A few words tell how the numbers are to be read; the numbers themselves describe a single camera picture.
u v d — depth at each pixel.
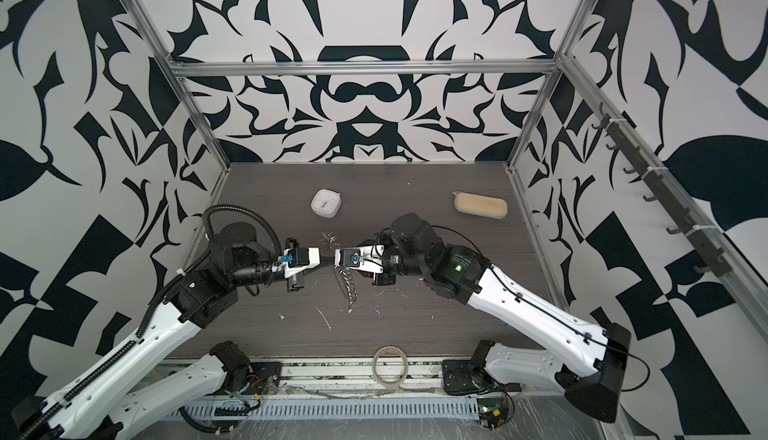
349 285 0.61
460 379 0.74
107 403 0.41
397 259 0.54
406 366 0.78
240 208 0.44
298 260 0.50
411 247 0.50
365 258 0.52
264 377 0.73
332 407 0.71
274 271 0.50
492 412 0.71
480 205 1.05
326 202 1.05
